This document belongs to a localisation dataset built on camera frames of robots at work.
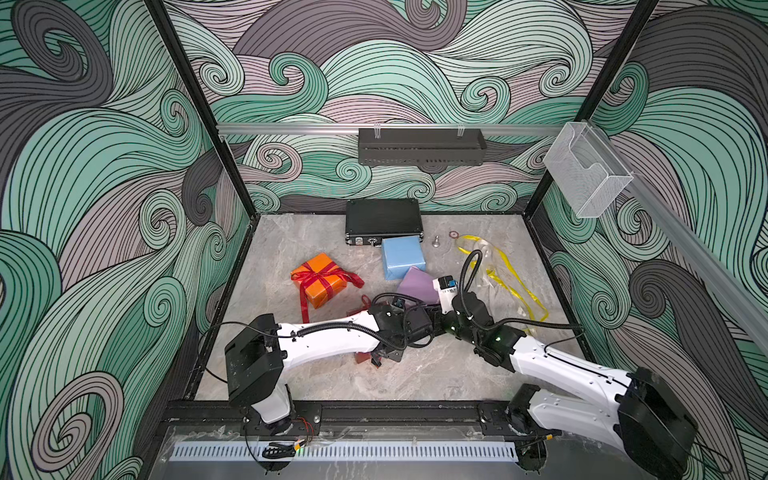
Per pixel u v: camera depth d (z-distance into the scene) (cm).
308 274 92
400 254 102
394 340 53
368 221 114
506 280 101
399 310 63
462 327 65
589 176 74
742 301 51
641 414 39
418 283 94
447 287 71
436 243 109
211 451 70
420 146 96
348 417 74
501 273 103
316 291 90
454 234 114
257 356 42
